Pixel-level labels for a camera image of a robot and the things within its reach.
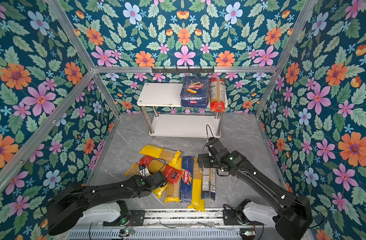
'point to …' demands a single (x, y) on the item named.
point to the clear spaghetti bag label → (208, 190)
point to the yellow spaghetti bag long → (197, 203)
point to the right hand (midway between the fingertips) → (204, 159)
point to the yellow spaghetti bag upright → (173, 191)
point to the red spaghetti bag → (171, 173)
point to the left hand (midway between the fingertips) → (158, 181)
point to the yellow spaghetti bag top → (166, 154)
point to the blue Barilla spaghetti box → (187, 179)
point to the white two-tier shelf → (152, 96)
